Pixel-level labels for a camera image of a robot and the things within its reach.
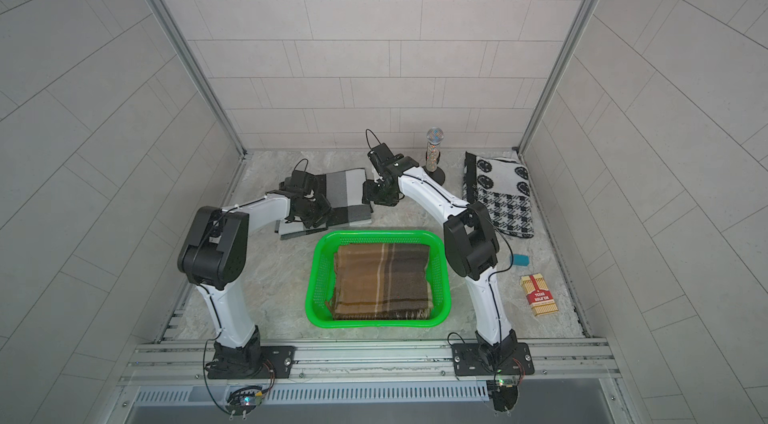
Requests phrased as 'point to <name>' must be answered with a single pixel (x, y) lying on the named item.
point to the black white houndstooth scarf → (502, 185)
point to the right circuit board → (503, 395)
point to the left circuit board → (244, 400)
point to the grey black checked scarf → (346, 193)
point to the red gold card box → (538, 294)
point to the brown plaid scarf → (381, 281)
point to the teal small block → (521, 259)
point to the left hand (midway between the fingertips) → (338, 208)
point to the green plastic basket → (320, 271)
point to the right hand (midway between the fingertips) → (369, 199)
